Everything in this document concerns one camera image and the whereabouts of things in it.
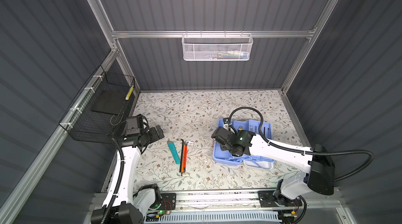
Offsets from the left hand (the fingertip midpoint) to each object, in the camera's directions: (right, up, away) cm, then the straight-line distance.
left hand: (153, 134), depth 80 cm
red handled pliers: (+15, -7, +14) cm, 22 cm away
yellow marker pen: (-13, +22, +2) cm, 26 cm away
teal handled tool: (+7, -9, +12) cm, 17 cm away
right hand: (+38, -3, +1) cm, 38 cm away
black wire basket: (-27, +7, -12) cm, 30 cm away
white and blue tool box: (+60, +2, +7) cm, 60 cm away
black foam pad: (-19, +17, -5) cm, 26 cm away
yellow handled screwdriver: (+48, +1, +12) cm, 49 cm away
